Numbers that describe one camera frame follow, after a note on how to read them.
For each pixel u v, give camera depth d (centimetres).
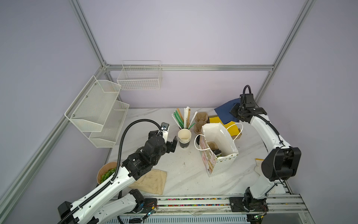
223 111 95
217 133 85
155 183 82
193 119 93
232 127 72
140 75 96
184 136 93
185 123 96
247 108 65
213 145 93
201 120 110
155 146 49
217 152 80
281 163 45
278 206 75
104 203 40
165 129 58
